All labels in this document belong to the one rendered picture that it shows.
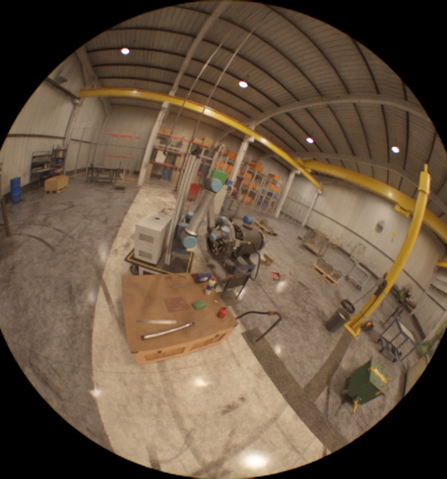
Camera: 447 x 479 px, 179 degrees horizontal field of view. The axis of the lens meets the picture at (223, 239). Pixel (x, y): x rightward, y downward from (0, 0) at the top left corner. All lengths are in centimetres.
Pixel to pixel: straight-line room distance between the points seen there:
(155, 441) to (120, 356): 91
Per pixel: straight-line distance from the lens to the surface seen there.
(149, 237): 177
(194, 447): 169
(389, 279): 378
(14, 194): 780
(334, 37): 740
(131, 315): 130
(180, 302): 139
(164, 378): 159
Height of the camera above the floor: 158
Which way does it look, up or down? 23 degrees down
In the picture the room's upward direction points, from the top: 21 degrees clockwise
